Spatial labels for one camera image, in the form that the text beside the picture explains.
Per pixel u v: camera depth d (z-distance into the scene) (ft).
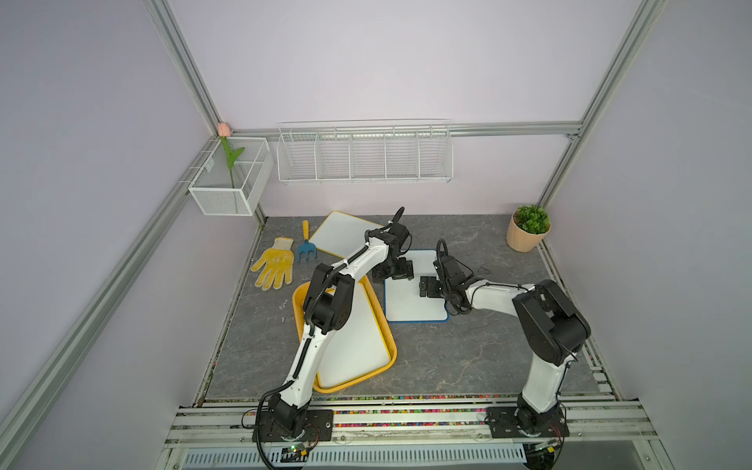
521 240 3.39
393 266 2.91
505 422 2.39
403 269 3.04
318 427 2.42
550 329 1.63
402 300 3.16
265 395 2.23
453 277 2.54
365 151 3.18
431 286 2.92
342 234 3.79
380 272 3.01
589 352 2.91
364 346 2.84
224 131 2.93
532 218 3.32
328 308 2.00
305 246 3.66
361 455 2.32
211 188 2.63
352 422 2.47
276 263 3.51
